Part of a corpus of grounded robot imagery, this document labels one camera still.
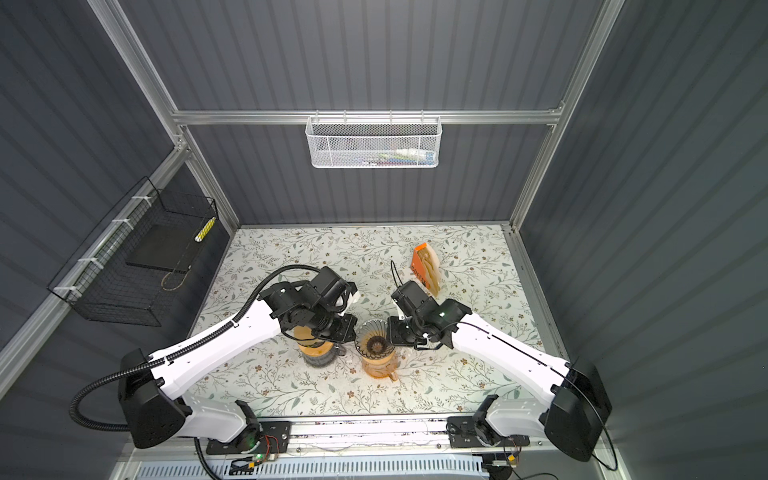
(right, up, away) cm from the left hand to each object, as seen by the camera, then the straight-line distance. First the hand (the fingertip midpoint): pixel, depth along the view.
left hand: (358, 338), depth 74 cm
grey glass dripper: (+3, -2, +6) cm, 7 cm away
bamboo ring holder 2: (-11, -4, +3) cm, 12 cm away
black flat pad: (-48, +23, 0) cm, 53 cm away
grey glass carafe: (-11, -9, +9) cm, 17 cm away
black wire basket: (-56, +18, -1) cm, 59 cm away
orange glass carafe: (+6, -12, +11) cm, 17 cm away
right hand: (+8, -1, +3) cm, 8 cm away
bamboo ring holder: (+5, -6, +1) cm, 8 cm away
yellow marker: (-44, +29, +10) cm, 54 cm away
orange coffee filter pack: (+19, +17, +23) cm, 35 cm away
